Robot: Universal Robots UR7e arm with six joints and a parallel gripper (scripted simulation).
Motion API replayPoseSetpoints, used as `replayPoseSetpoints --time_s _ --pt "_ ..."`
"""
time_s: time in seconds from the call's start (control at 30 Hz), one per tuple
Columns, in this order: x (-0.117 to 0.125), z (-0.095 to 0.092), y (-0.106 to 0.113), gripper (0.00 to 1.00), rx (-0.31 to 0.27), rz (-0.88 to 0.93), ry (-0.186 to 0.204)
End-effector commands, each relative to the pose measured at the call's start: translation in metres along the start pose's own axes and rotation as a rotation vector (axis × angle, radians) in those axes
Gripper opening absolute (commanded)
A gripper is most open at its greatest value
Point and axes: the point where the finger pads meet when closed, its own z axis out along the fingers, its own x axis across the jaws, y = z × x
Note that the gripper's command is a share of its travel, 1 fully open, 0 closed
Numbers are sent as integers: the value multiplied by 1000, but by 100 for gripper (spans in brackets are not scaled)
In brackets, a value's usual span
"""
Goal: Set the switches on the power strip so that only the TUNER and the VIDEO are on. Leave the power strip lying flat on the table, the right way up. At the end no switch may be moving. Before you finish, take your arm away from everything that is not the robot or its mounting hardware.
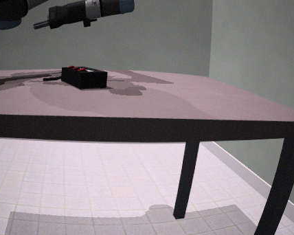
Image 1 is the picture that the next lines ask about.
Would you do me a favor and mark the black power strip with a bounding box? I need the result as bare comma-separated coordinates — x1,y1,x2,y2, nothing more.
43,66,108,89

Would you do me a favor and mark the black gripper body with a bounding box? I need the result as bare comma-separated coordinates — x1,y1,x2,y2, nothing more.
49,0,101,29

